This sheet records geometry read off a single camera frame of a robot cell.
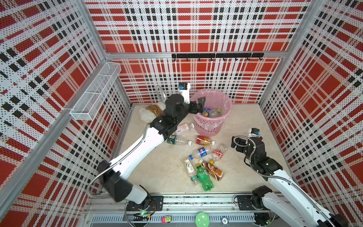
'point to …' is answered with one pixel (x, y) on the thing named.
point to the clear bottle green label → (175, 140)
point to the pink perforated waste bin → (203, 131)
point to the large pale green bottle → (214, 113)
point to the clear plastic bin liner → (219, 105)
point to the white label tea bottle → (189, 165)
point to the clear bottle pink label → (184, 128)
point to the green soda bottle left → (203, 176)
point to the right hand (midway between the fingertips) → (240, 139)
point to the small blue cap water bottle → (207, 110)
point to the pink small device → (165, 220)
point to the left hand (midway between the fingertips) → (196, 101)
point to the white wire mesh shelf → (88, 105)
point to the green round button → (202, 220)
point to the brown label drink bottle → (212, 170)
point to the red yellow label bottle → (203, 141)
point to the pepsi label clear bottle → (201, 152)
